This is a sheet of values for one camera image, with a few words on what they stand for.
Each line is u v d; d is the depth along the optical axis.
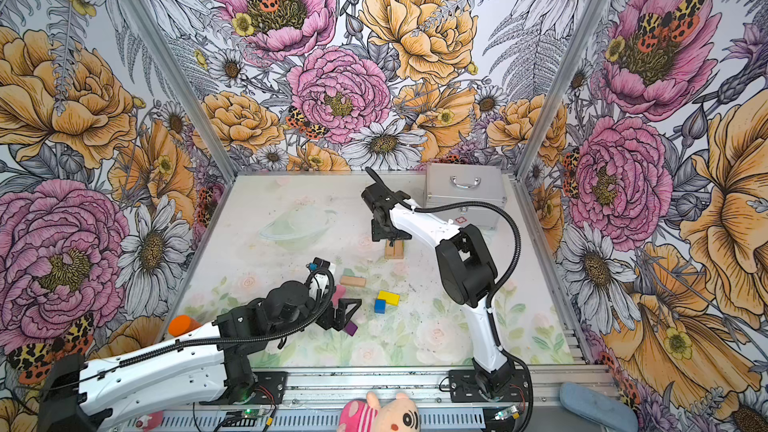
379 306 0.86
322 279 0.66
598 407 0.69
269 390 0.73
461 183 0.97
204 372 0.61
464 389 0.74
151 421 0.67
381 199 0.72
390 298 0.89
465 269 0.54
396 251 0.94
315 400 0.73
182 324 0.75
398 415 0.64
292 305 0.56
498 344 0.61
